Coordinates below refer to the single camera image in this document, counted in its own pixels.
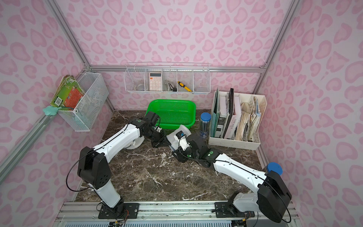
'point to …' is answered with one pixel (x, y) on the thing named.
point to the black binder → (230, 114)
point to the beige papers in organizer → (249, 118)
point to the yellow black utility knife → (181, 84)
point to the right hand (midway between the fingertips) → (174, 151)
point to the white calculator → (155, 81)
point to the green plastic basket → (173, 113)
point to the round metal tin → (140, 87)
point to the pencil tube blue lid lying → (274, 166)
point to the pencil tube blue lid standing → (205, 118)
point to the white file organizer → (224, 111)
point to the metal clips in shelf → (170, 87)
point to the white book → (231, 132)
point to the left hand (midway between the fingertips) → (171, 140)
